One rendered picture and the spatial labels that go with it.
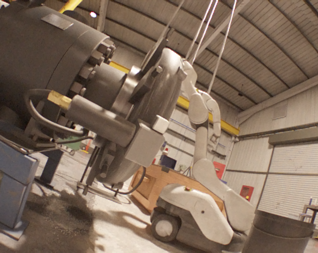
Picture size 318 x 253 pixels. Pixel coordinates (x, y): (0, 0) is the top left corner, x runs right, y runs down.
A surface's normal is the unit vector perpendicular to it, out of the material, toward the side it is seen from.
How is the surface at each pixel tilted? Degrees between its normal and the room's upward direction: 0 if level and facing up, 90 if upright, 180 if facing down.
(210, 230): 90
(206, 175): 90
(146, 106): 97
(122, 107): 103
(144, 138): 113
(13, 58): 108
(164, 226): 90
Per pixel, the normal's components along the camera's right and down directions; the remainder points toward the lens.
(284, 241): -0.48, -0.37
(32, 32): 0.42, -0.19
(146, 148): 0.21, 0.25
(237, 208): -0.26, -0.37
